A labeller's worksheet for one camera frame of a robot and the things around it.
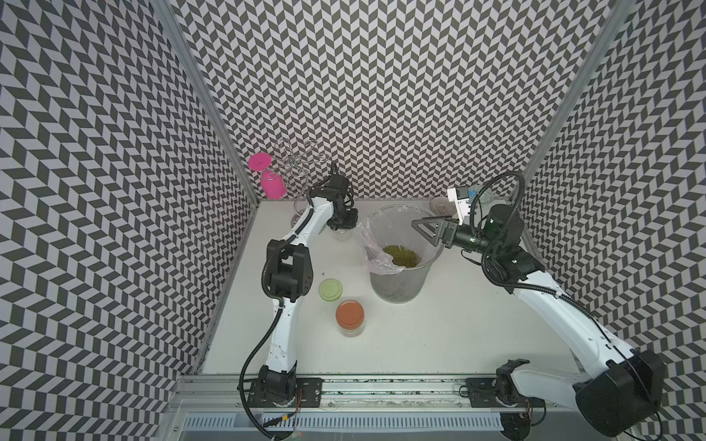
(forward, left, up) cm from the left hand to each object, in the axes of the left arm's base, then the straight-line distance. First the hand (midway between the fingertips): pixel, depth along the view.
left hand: (351, 225), depth 98 cm
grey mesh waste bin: (-25, -15, +1) cm, 29 cm away
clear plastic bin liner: (-8, -13, +2) cm, 16 cm away
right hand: (-19, -19, +23) cm, 35 cm away
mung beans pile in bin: (-11, -18, -4) cm, 21 cm away
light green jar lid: (-21, +7, -9) cm, 24 cm away
